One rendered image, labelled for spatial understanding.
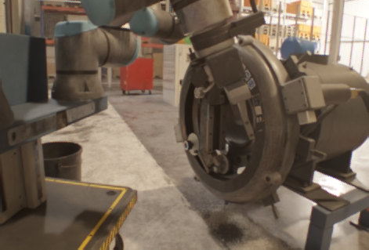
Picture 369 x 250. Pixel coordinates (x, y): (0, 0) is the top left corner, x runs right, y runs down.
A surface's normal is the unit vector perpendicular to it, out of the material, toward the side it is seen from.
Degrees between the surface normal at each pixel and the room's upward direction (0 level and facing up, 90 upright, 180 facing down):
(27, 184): 90
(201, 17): 102
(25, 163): 90
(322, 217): 90
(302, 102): 90
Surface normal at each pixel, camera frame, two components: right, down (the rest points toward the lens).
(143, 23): -0.50, 0.22
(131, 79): 0.54, 0.18
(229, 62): 0.02, 0.30
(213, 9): 0.25, 0.20
